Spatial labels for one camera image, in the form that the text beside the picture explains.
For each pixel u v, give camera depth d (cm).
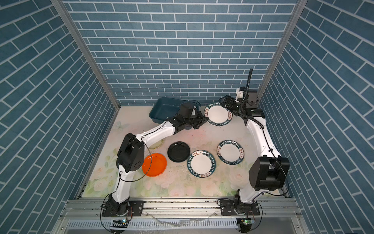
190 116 74
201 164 90
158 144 61
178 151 94
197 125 81
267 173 44
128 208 68
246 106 63
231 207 74
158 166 91
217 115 91
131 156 53
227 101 73
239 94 75
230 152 98
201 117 79
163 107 120
